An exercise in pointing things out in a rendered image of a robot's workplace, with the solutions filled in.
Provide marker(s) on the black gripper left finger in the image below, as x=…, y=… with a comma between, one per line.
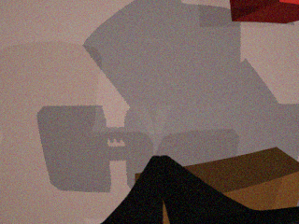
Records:
x=145, y=202

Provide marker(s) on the red cube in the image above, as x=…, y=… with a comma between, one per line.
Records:
x=278, y=11

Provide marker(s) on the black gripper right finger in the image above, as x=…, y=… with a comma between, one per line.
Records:
x=188, y=200

